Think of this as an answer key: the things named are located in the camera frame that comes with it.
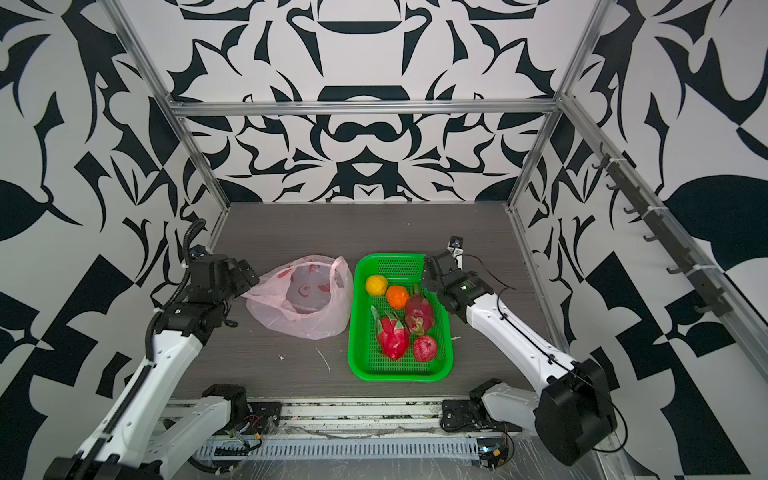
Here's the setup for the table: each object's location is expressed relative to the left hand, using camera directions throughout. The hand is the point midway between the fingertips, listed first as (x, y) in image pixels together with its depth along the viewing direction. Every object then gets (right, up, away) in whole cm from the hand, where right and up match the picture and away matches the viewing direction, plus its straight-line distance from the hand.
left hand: (229, 270), depth 78 cm
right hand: (+57, 0, +6) cm, 57 cm away
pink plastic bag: (+17, -10, +16) cm, 25 cm away
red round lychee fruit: (+51, -21, +1) cm, 55 cm away
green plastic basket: (+35, -25, +5) cm, 43 cm away
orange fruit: (+44, -9, +11) cm, 46 cm away
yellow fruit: (+37, -6, +13) cm, 40 cm away
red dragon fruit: (+42, -17, +1) cm, 45 cm away
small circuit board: (+65, -42, -7) cm, 78 cm away
